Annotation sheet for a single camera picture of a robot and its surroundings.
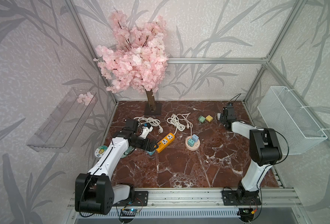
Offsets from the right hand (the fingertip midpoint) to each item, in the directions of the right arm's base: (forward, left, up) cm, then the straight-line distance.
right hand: (227, 115), depth 100 cm
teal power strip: (-26, +55, -7) cm, 61 cm away
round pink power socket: (-21, +25, -6) cm, 33 cm away
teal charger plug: (-21, +29, -2) cm, 35 cm away
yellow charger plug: (+2, +12, -7) cm, 14 cm away
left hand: (-25, +53, +4) cm, 58 cm away
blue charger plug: (-17, +26, -2) cm, 31 cm away
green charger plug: (+2, +18, -7) cm, 19 cm away
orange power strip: (-18, +46, -6) cm, 50 cm away
